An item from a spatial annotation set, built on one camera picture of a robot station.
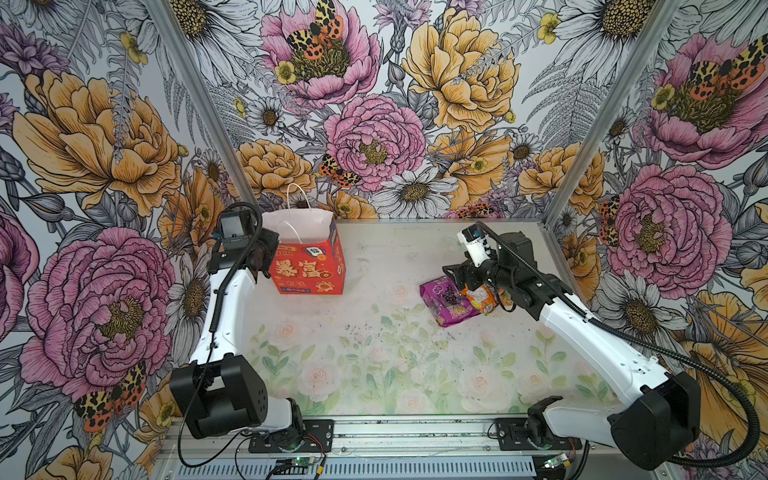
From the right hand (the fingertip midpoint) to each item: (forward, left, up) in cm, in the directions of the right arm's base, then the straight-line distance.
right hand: (457, 269), depth 79 cm
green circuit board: (-38, +39, -23) cm, 59 cm away
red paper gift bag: (+7, +40, -3) cm, 41 cm away
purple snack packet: (+1, +1, -18) cm, 18 cm away
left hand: (+8, +48, +3) cm, 48 cm away
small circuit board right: (-40, -19, -24) cm, 50 cm away
